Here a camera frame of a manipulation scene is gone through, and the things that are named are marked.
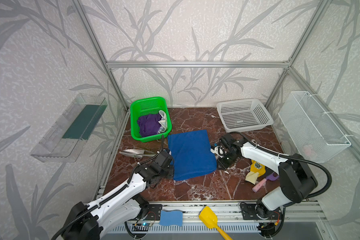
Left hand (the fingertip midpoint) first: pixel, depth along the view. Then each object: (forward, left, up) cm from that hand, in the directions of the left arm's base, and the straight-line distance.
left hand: (174, 165), depth 83 cm
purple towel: (+30, +20, -3) cm, 37 cm away
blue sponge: (-24, 0, -3) cm, 24 cm away
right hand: (+4, -26, -3) cm, 27 cm away
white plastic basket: (+44, -50, -7) cm, 67 cm away
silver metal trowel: (+11, +26, -8) cm, 30 cm away
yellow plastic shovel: (-24, -18, -4) cm, 30 cm away
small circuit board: (-28, +15, -9) cm, 33 cm away
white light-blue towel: (+33, +11, -3) cm, 35 cm away
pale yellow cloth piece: (-4, -44, -5) cm, 45 cm away
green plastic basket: (+52, +18, -4) cm, 55 cm away
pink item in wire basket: (+3, -68, +14) cm, 69 cm away
